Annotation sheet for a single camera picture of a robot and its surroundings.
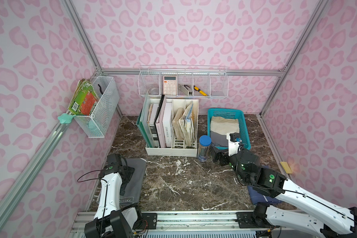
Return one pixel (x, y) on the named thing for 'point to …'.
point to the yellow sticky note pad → (286, 167)
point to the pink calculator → (169, 85)
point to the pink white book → (164, 124)
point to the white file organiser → (179, 147)
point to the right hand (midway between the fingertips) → (218, 144)
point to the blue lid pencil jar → (205, 143)
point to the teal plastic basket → (236, 114)
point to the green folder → (144, 122)
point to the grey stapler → (184, 89)
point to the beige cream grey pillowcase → (219, 127)
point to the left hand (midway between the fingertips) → (127, 176)
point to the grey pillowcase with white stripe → (133, 190)
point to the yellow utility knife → (200, 90)
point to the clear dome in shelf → (153, 91)
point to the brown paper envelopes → (183, 125)
